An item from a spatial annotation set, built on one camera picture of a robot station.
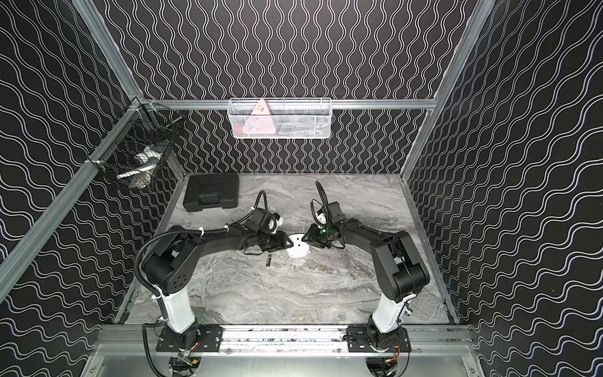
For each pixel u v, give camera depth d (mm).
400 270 480
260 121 899
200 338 745
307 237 919
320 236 833
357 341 732
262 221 778
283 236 858
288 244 898
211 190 1065
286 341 756
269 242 820
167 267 495
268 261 908
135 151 922
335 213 768
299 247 923
